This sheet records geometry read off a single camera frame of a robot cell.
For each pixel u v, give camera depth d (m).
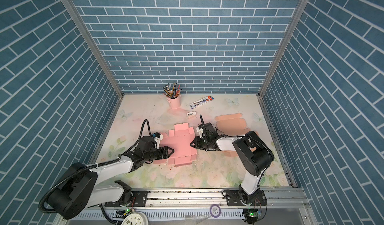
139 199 0.74
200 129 0.89
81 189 0.42
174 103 1.08
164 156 0.77
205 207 0.72
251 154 0.49
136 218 0.66
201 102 1.15
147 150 0.72
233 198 0.74
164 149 0.79
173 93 1.08
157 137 0.81
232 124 1.04
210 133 0.75
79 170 0.45
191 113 1.07
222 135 0.65
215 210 0.71
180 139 0.91
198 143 0.83
